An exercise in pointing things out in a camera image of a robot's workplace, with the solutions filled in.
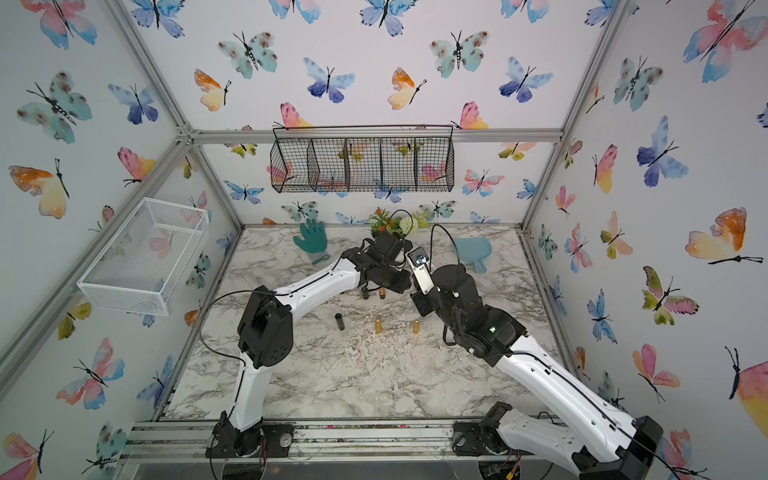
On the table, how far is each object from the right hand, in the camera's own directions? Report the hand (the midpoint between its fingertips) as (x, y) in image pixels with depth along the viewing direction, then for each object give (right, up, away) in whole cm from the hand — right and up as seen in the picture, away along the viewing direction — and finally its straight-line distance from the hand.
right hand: (423, 270), depth 69 cm
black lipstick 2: (-23, -15, +19) cm, 34 cm away
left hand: (-2, -4, +20) cm, 21 cm away
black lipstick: (-11, -9, +29) cm, 33 cm away
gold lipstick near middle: (-12, -18, +21) cm, 30 cm away
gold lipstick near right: (0, -18, +20) cm, 27 cm away
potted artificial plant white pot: (-11, +15, +31) cm, 36 cm away
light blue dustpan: (+24, +6, +48) cm, 54 cm away
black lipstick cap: (-16, -9, +31) cm, 36 cm away
